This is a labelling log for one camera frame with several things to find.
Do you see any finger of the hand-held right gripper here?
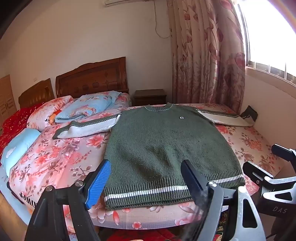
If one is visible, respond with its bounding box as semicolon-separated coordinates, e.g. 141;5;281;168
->
243;161;296;197
272;144;296;167

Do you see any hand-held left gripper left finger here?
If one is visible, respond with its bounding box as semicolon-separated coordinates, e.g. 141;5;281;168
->
24;159;112;241

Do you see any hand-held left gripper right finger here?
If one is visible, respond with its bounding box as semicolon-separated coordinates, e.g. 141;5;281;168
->
180;159;267;241

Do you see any green knit sweater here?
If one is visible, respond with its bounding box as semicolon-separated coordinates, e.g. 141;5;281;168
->
53;103;258;211

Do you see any pink floral bed sheet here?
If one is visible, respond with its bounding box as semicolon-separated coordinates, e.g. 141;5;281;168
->
0;102;287;232

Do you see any red patterned cloth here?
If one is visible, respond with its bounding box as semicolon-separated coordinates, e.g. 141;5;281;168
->
97;215;232;241

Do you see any light blue floral pillow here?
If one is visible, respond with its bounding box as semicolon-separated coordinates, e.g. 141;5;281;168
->
55;91;122;124

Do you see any pink floral pillow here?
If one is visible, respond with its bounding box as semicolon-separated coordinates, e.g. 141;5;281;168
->
26;95;74;132

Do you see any dark wooden nightstand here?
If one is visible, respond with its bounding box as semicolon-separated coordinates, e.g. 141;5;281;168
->
134;89;167;106

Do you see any large wooden headboard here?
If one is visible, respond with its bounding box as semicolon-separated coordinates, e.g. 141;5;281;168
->
55;57;129;99

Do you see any red blanket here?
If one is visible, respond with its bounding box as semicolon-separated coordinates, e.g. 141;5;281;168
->
0;103;44;160

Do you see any small wooden headboard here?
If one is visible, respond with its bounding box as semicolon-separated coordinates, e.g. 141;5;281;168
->
18;78;55;109

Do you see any window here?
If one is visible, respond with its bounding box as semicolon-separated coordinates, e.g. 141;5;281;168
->
238;0;296;82

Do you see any pink floral curtain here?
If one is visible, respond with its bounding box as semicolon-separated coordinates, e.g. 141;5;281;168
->
167;0;246;114

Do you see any light wooden cabinet door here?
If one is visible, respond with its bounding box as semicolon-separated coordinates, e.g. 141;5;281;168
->
0;75;18;126

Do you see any white air conditioner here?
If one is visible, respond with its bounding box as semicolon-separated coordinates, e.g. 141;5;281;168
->
105;0;154;5

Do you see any thin wall cable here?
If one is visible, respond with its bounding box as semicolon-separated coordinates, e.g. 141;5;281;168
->
154;0;171;39

